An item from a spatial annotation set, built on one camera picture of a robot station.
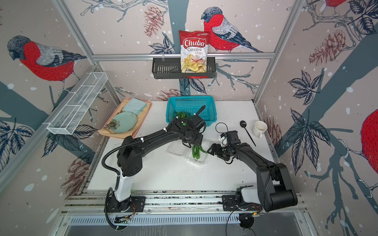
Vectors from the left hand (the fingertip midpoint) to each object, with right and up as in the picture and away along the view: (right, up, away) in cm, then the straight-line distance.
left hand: (200, 139), depth 85 cm
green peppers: (-13, +14, +22) cm, 29 cm away
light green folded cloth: (-52, +21, +32) cm, 65 cm away
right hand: (+7, -8, +3) cm, 11 cm away
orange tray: (-45, +12, +26) cm, 53 cm away
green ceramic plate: (-57, +9, +23) cm, 62 cm away
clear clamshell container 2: (-13, -8, +7) cm, 17 cm away
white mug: (+39, +6, +10) cm, 41 cm away
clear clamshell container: (-56, -13, +5) cm, 58 cm away
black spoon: (+33, +8, +21) cm, 39 cm away
